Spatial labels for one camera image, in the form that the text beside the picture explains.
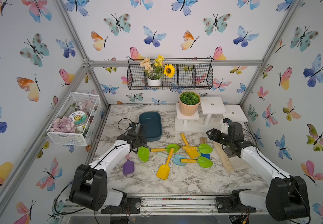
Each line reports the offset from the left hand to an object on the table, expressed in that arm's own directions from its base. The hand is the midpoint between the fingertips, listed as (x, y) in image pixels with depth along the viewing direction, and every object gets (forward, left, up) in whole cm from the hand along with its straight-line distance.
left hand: (143, 139), depth 89 cm
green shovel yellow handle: (-8, 0, -3) cm, 9 cm away
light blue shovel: (-9, -21, -10) cm, 24 cm away
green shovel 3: (-12, -37, -8) cm, 40 cm away
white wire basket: (+11, +28, +22) cm, 37 cm away
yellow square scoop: (-6, -32, -9) cm, 33 cm away
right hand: (+1, -42, +5) cm, 42 cm away
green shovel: (-2, -21, -8) cm, 23 cm away
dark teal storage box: (+21, -4, -10) cm, 23 cm away
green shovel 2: (-3, -39, -8) cm, 40 cm away
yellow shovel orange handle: (-16, -12, -10) cm, 23 cm away
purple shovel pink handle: (-13, +10, -10) cm, 19 cm away
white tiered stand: (+13, -44, +12) cm, 47 cm away
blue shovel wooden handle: (+2, -40, -7) cm, 40 cm away
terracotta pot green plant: (+14, -28, +18) cm, 36 cm away
